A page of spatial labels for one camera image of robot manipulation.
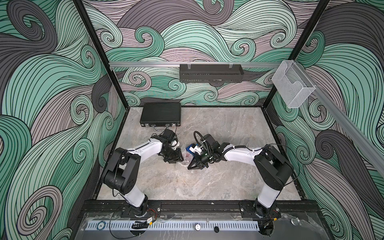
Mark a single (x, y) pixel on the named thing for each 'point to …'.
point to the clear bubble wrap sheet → (184, 163)
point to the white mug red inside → (188, 156)
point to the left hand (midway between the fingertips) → (181, 159)
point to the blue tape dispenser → (190, 148)
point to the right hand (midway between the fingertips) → (187, 170)
